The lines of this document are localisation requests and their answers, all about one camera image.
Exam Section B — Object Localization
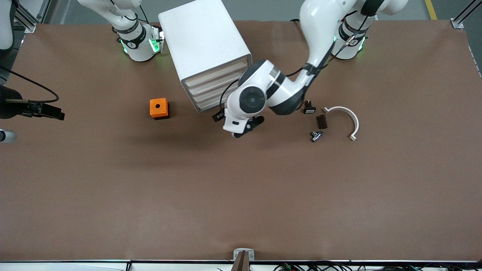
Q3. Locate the orange button box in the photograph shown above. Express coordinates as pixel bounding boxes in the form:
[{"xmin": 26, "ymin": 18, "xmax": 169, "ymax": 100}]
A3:
[{"xmin": 149, "ymin": 98, "xmax": 170, "ymax": 120}]

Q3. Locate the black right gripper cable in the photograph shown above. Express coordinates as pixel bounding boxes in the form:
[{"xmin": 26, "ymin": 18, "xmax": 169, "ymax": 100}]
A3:
[{"xmin": 0, "ymin": 66, "xmax": 60, "ymax": 103}]

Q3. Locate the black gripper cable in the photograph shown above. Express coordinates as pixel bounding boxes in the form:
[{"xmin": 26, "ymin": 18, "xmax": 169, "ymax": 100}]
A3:
[
  {"xmin": 219, "ymin": 78, "xmax": 241, "ymax": 113},
  {"xmin": 0, "ymin": 66, "xmax": 60, "ymax": 103}
]

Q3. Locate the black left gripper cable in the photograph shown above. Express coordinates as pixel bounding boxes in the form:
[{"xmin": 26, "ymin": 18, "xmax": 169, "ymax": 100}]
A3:
[{"xmin": 219, "ymin": 78, "xmax": 241, "ymax": 113}]

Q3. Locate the aluminium frame post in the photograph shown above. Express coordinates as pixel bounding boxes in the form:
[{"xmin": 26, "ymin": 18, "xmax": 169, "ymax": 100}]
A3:
[
  {"xmin": 451, "ymin": 0, "xmax": 482, "ymax": 29},
  {"xmin": 13, "ymin": 0, "xmax": 51, "ymax": 33}
]

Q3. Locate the white curved bracket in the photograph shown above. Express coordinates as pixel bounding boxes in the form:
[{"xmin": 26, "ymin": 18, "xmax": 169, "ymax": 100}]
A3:
[{"xmin": 323, "ymin": 106, "xmax": 360, "ymax": 142}]

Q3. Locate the grey metal bracket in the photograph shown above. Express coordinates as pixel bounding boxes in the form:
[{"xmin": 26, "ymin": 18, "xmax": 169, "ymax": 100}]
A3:
[{"xmin": 233, "ymin": 248, "xmax": 255, "ymax": 261}]

